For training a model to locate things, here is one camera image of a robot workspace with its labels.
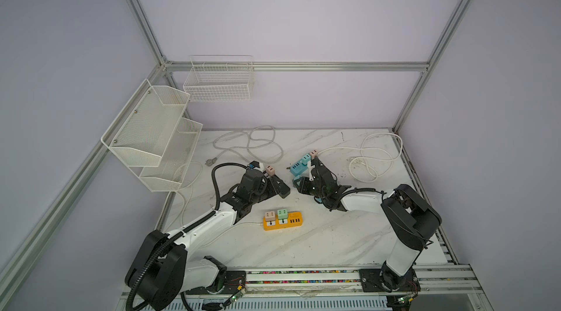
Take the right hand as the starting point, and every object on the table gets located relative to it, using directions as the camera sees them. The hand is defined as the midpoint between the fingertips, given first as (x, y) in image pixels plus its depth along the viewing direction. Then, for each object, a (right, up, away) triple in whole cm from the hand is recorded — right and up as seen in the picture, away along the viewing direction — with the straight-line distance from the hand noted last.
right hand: (294, 182), depth 91 cm
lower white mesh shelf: (-60, +1, +12) cm, 62 cm away
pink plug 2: (-10, -12, -9) cm, 18 cm away
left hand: (-6, 0, -7) cm, 10 cm away
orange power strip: (0, -14, -6) cm, 16 cm away
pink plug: (-10, +5, +4) cm, 12 cm away
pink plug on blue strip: (+10, +12, +10) cm, 19 cm away
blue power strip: (+4, +6, +10) cm, 12 cm away
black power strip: (-7, +1, -16) cm, 18 cm away
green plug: (-5, -11, -9) cm, 15 cm away
